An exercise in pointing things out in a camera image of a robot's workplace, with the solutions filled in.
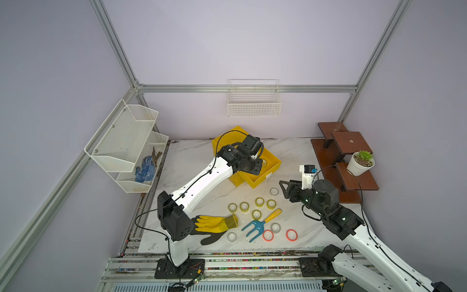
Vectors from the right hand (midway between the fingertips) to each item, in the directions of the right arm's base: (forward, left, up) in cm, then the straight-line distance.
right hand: (285, 184), depth 74 cm
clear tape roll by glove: (-14, +23, -22) cm, 35 cm away
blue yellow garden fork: (-9, +9, -21) cm, 25 cm away
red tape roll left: (-14, +6, -22) cm, 27 cm away
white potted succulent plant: (+10, -35, +1) cm, 36 cm away
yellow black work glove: (-10, +32, -19) cm, 38 cm away
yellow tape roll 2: (-4, +11, -22) cm, 25 cm away
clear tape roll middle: (-11, +3, -22) cm, 24 cm away
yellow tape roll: (+2, +3, -22) cm, 23 cm away
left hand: (+8, +12, +1) cm, 15 cm away
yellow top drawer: (+16, +4, -6) cm, 17 cm away
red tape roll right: (-14, -4, -22) cm, 26 cm away
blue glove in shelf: (+13, +65, -7) cm, 66 cm away
